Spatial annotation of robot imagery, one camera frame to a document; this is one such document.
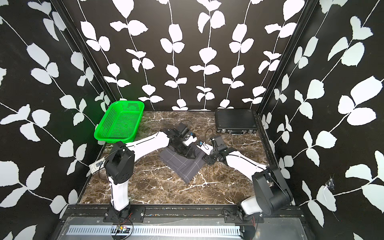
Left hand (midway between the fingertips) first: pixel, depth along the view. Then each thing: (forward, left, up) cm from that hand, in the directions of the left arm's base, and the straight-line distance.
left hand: (193, 154), depth 87 cm
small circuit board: (-34, +35, -9) cm, 50 cm away
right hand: (+4, -8, -2) cm, 9 cm away
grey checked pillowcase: (-5, +5, -7) cm, 10 cm away
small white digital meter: (-2, +60, -7) cm, 60 cm away
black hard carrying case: (+35, -36, -13) cm, 52 cm away
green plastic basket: (+35, +56, -9) cm, 66 cm away
